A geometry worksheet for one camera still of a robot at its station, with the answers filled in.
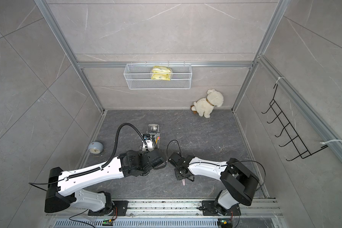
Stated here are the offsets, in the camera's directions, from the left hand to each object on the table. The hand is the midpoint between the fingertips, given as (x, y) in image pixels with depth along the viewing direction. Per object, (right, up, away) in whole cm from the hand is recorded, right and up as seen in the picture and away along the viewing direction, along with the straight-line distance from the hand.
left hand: (157, 151), depth 72 cm
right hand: (+13, -18, +14) cm, 26 cm away
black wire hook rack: (+65, +7, -8) cm, 66 cm away
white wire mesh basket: (-18, +48, +29) cm, 59 cm away
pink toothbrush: (+14, -20, +10) cm, 26 cm away
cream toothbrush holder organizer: (-7, +9, +32) cm, 34 cm away
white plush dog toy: (+32, +28, +37) cm, 57 cm away
